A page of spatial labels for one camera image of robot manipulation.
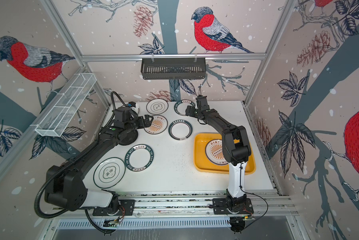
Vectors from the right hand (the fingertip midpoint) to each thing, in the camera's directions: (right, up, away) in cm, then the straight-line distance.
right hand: (190, 112), depth 99 cm
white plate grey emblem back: (-26, +5, +19) cm, 33 cm away
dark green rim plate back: (-7, +5, +22) cm, 24 cm away
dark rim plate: (-7, -13, +5) cm, 16 cm away
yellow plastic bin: (+6, -31, -14) cm, 35 cm away
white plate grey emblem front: (-49, -36, -14) cm, 62 cm away
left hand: (-26, -3, -17) cm, 31 cm away
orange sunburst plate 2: (-23, -10, +7) cm, 26 cm away
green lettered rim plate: (-33, -29, -9) cm, 44 cm away
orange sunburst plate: (+14, -26, -7) cm, 30 cm away
